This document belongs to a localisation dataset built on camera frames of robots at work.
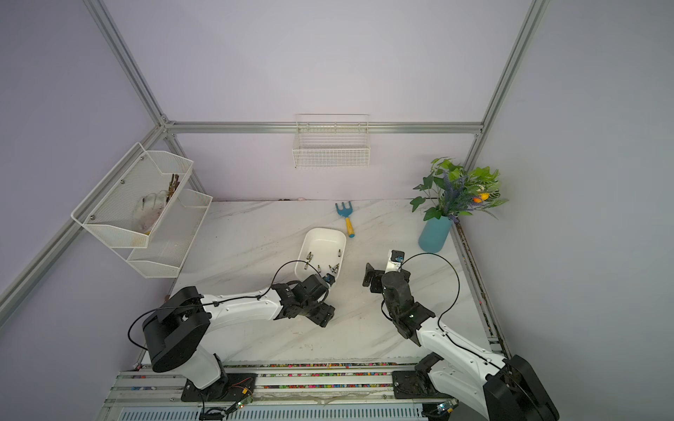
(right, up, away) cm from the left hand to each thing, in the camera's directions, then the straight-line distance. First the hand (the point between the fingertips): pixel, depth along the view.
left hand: (323, 311), depth 87 cm
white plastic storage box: (-1, +19, +18) cm, 27 cm away
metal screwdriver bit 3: (+3, +12, +11) cm, 17 cm away
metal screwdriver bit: (-6, +17, +15) cm, 23 cm away
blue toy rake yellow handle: (+8, +35, +29) cm, 46 cm away
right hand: (+20, +15, -1) cm, 24 cm away
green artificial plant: (+42, +39, -7) cm, 58 cm away
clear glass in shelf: (-53, +34, -8) cm, 63 cm away
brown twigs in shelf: (-47, +42, -5) cm, 63 cm away
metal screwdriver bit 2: (+5, +18, +16) cm, 25 cm away
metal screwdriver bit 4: (-3, +13, +12) cm, 18 cm away
